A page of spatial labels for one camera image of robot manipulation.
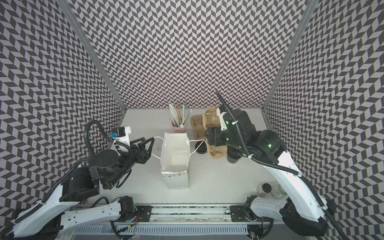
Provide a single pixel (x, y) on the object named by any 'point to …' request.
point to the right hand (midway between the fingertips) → (213, 138)
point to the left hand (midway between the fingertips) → (150, 141)
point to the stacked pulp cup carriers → (196, 121)
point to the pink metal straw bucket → (182, 129)
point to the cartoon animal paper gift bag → (175, 160)
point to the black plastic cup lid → (202, 149)
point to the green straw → (186, 118)
